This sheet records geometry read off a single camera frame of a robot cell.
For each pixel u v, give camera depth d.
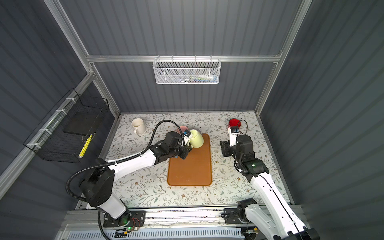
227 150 0.68
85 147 0.69
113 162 0.48
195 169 0.88
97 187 0.44
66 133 0.73
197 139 0.79
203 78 0.92
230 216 0.74
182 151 0.75
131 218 0.72
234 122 1.06
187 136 0.75
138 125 1.04
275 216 0.41
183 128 0.75
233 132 0.65
